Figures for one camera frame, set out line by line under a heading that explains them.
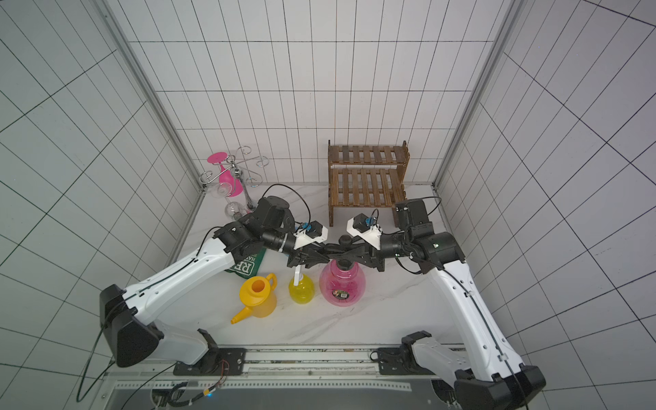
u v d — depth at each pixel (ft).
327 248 2.04
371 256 1.80
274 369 2.39
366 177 3.40
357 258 2.01
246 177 2.87
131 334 1.29
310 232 1.82
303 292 2.55
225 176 3.12
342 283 2.54
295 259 1.91
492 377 1.18
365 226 1.72
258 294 2.47
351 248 1.99
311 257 1.97
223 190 2.66
